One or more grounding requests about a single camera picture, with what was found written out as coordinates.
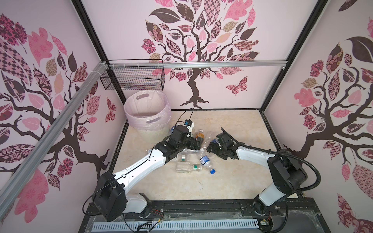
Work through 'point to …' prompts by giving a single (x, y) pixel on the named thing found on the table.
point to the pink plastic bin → (148, 110)
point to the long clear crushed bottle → (200, 151)
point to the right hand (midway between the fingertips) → (211, 148)
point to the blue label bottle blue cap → (205, 160)
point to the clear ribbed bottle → (207, 139)
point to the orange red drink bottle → (200, 134)
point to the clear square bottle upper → (183, 157)
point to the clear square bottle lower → (185, 167)
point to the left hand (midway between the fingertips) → (196, 140)
